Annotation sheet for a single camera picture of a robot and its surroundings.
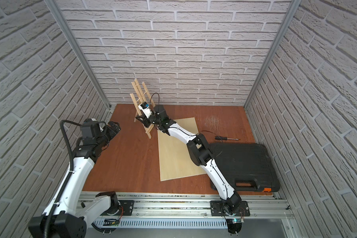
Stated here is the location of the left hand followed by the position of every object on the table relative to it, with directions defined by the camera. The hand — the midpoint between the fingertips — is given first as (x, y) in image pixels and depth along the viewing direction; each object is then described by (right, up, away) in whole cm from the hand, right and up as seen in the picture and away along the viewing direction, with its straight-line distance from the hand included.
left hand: (115, 124), depth 77 cm
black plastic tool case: (+72, -23, +2) cm, 76 cm away
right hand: (+8, +5, +14) cm, 17 cm away
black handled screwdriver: (+66, -10, +23) cm, 70 cm away
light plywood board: (+32, -22, +12) cm, 41 cm away
